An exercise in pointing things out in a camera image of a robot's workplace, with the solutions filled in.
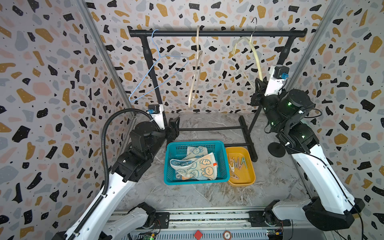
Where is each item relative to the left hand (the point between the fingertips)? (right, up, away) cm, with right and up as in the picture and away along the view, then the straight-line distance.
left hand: (176, 117), depth 61 cm
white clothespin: (+29, -29, +29) cm, 51 cm away
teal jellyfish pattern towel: (+9, -25, +20) cm, 33 cm away
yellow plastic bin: (+35, -31, +29) cm, 55 cm away
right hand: (+32, +13, -8) cm, 36 cm away
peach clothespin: (+30, -33, +26) cm, 52 cm away
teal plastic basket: (-4, -19, +33) cm, 39 cm away
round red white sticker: (+23, -55, +9) cm, 60 cm away
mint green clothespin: (+37, -26, +33) cm, 56 cm away
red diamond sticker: (+9, -55, +9) cm, 56 cm away
